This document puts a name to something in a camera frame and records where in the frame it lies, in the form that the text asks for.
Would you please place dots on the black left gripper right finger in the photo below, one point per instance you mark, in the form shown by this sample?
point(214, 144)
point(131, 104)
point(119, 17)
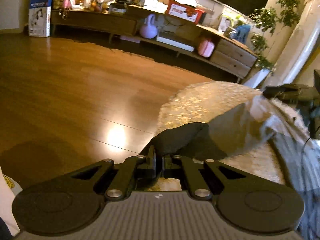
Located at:
point(166, 166)

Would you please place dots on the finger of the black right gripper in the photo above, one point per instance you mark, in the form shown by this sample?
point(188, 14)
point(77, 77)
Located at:
point(291, 93)

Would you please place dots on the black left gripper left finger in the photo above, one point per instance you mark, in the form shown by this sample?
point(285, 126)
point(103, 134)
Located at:
point(151, 162)

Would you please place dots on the brown and black shirt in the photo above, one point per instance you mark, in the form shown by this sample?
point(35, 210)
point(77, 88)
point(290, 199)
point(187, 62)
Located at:
point(243, 128)

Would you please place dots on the white planter pot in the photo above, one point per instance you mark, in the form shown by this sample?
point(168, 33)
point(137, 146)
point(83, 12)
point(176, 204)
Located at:
point(257, 78)

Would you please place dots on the white rolled mattress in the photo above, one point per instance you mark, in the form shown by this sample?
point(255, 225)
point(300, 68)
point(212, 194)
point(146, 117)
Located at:
point(298, 47)

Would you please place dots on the gold floral lace tablecloth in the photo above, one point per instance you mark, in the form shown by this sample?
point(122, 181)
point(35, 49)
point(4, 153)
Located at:
point(205, 101)

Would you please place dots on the green potted plant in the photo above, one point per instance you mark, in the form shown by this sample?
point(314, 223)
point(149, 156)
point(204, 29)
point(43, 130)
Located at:
point(266, 20)

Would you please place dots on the framed photo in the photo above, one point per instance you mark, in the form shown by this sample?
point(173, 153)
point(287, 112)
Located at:
point(224, 24)

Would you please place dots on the pink case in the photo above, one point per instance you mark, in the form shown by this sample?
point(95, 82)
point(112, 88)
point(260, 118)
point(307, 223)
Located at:
point(205, 47)

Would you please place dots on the white flat device on shelf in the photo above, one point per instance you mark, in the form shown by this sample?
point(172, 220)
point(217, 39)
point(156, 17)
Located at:
point(174, 40)

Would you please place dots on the long wooden TV cabinet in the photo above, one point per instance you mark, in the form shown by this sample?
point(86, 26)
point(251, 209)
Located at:
point(182, 36)

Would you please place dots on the purple kettlebell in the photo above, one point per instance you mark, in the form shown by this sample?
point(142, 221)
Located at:
point(149, 29)

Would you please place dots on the red gift box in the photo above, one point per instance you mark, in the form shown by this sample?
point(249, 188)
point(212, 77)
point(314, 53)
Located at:
point(185, 12)

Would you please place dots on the white and blue cardboard box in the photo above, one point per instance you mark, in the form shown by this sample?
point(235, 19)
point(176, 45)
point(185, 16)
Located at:
point(39, 18)

